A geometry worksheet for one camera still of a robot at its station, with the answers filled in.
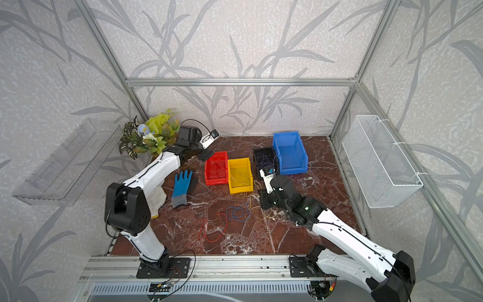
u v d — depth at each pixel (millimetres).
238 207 892
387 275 385
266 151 1075
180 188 951
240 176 1010
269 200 639
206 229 848
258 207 905
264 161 1010
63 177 656
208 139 788
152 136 889
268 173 641
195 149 749
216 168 1042
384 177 595
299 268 732
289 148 1139
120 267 753
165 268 659
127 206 468
